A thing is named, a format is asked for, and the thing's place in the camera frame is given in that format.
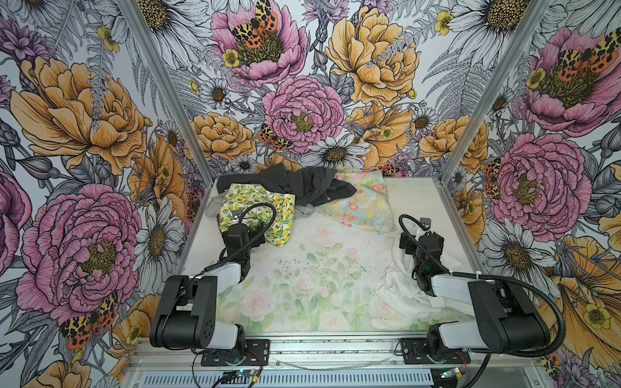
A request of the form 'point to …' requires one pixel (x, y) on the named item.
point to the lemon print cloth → (259, 208)
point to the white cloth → (399, 301)
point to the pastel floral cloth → (367, 208)
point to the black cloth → (309, 184)
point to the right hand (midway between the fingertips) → (419, 237)
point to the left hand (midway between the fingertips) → (246, 233)
